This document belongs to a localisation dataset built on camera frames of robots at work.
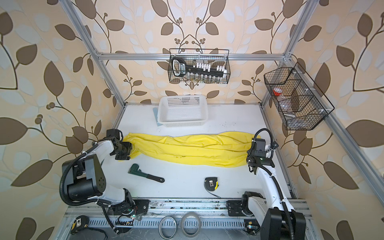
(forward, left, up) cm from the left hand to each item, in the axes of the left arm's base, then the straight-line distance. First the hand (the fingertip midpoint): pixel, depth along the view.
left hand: (132, 148), depth 92 cm
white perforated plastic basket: (+35, -28, -3) cm, 45 cm away
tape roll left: (-39, -24, -4) cm, 46 cm away
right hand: (-4, -75, +5) cm, 75 cm away
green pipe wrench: (-12, -4, -3) cm, 14 cm away
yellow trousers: (+1, -60, 0) cm, 60 cm away
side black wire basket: (+11, -92, +30) cm, 97 cm away
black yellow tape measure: (-19, -49, -1) cm, 52 cm away
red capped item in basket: (+22, -84, +30) cm, 91 cm away
